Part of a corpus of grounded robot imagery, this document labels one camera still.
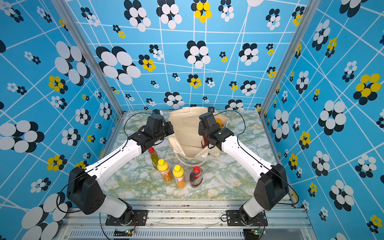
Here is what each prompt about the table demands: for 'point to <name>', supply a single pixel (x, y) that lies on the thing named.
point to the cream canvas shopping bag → (186, 140)
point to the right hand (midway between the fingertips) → (208, 124)
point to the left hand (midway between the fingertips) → (176, 124)
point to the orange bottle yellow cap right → (178, 173)
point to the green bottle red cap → (154, 157)
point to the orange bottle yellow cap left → (163, 167)
